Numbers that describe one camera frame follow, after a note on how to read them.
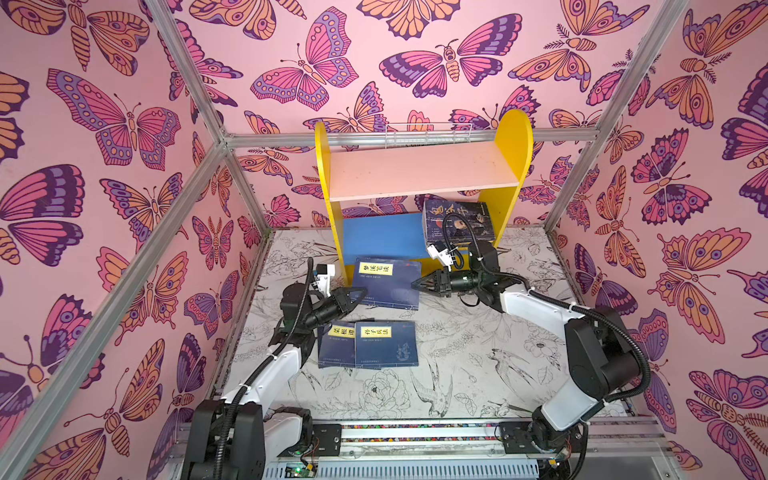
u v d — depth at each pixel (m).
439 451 0.73
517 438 0.73
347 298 0.74
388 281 0.79
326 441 0.73
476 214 0.95
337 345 0.87
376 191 0.73
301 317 0.59
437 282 0.74
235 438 0.41
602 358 0.46
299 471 0.72
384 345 0.87
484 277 0.70
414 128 0.95
